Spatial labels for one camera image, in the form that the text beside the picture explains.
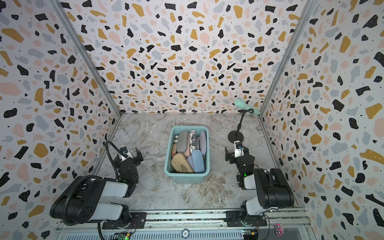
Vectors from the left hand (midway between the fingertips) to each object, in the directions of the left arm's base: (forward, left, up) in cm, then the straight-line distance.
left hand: (131, 151), depth 87 cm
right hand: (+3, -63, -1) cm, 63 cm away
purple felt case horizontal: (-7, -35, +2) cm, 35 cm away
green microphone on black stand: (+17, -67, -9) cm, 69 cm away
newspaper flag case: (+3, -37, +4) cm, 37 cm away
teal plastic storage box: (-13, -32, -9) cm, 36 cm away
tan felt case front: (-10, -29, +4) cm, 31 cm away
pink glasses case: (-3, -33, +2) cm, 33 cm away
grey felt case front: (+3, -30, +5) cm, 31 cm away
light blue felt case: (-8, -39, +2) cm, 40 cm away
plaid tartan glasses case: (+5, -26, +3) cm, 26 cm away
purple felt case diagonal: (+2, -42, +6) cm, 42 cm away
